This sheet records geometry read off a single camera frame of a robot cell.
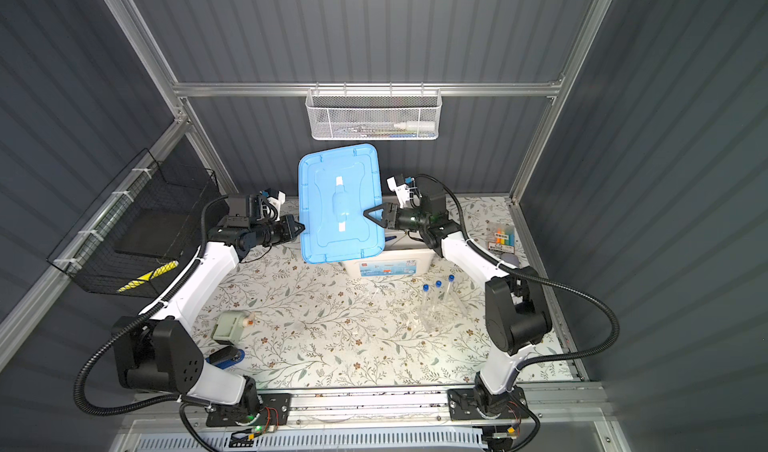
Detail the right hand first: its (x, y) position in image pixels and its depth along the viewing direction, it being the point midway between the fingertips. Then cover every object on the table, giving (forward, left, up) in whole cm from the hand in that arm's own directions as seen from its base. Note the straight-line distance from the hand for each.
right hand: (370, 218), depth 79 cm
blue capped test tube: (-11, -16, -28) cm, 35 cm away
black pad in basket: (-8, +52, +5) cm, 53 cm away
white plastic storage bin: (-3, -5, -18) cm, 19 cm away
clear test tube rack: (-14, -24, -27) cm, 39 cm away
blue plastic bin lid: (+10, +10, +2) cm, 14 cm away
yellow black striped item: (-17, +49, +1) cm, 52 cm away
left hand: (+1, +20, -4) cm, 20 cm away
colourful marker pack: (+11, -45, -26) cm, 53 cm away
